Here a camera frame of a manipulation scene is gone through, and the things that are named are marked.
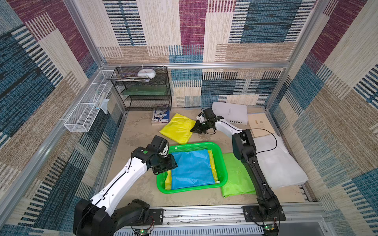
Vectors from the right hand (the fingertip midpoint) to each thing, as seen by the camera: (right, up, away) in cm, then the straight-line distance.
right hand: (189, 129), depth 106 cm
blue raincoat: (+3, -22, -22) cm, 31 cm away
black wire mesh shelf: (-31, +29, -1) cm, 43 cm away
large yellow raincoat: (-11, -28, -27) cm, 40 cm away
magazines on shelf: (-38, +34, -12) cm, 52 cm away
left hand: (-8, -17, -28) cm, 34 cm away
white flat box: (+32, +12, +6) cm, 35 cm away
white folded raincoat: (+52, -20, -19) cm, 59 cm away
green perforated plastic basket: (+17, -16, -21) cm, 32 cm away
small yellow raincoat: (-8, +1, -1) cm, 8 cm away
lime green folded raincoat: (+28, -27, -24) cm, 46 cm away
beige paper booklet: (+53, +6, +5) cm, 54 cm away
